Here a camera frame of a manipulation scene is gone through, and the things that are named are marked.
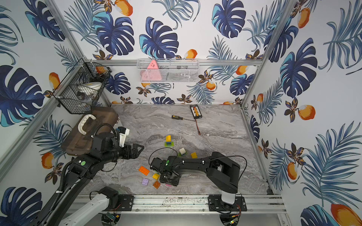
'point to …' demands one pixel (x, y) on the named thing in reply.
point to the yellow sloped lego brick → (156, 176)
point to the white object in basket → (90, 87)
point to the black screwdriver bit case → (195, 111)
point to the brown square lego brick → (156, 184)
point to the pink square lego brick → (168, 185)
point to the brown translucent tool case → (78, 137)
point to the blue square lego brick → (168, 142)
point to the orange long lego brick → (143, 170)
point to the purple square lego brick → (145, 181)
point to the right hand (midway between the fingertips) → (165, 183)
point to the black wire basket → (79, 91)
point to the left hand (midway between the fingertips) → (136, 145)
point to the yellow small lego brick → (168, 138)
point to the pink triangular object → (152, 73)
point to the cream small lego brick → (182, 151)
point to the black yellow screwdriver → (177, 117)
